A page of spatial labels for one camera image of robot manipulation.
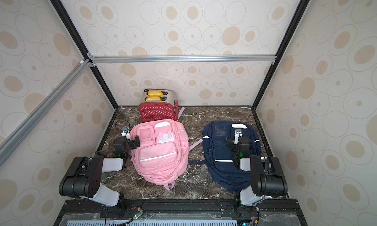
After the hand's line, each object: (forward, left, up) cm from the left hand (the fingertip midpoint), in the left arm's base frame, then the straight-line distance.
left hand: (132, 133), depth 93 cm
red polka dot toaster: (+18, -15, +8) cm, 25 cm away
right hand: (-1, -68, -2) cm, 68 cm away
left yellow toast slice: (+27, -12, +11) cm, 31 cm away
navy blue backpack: (-14, -55, -5) cm, 57 cm away
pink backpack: (-12, -21, -3) cm, 25 cm away
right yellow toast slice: (+20, -13, +11) cm, 27 cm away
